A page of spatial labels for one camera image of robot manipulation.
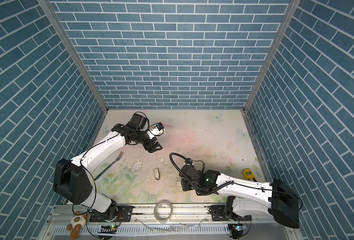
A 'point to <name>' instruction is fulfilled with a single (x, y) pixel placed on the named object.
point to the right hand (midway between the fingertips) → (180, 182)
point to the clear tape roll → (161, 220)
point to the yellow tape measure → (248, 174)
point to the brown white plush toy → (75, 225)
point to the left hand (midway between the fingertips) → (158, 142)
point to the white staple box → (178, 183)
